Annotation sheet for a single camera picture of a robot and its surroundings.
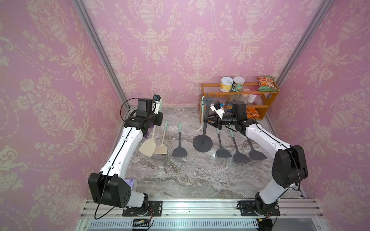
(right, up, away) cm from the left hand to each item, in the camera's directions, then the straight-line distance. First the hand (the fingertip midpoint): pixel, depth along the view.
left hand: (159, 114), depth 81 cm
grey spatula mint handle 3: (+48, -27, +11) cm, 56 cm away
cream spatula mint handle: (-2, -20, +19) cm, 27 cm away
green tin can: (+47, +19, +7) cm, 51 cm away
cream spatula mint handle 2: (-1, -23, +14) cm, 27 cm away
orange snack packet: (+66, +2, +31) cm, 73 cm away
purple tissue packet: (-15, -37, -3) cm, 40 cm away
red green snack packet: (+66, +19, +9) cm, 69 cm away
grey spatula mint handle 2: (+38, -24, +12) cm, 47 cm away
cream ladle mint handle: (+24, +4, -6) cm, 25 cm away
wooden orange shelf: (+72, +11, +26) cm, 78 cm away
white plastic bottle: (+54, +12, +17) cm, 58 cm away
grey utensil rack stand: (+27, -19, +19) cm, 38 cm away
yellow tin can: (+40, +19, +7) cm, 44 cm away
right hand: (+27, -2, +1) cm, 27 cm away
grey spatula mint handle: (+11, -24, +14) cm, 30 cm away
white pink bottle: (+60, +12, +18) cm, 64 cm away
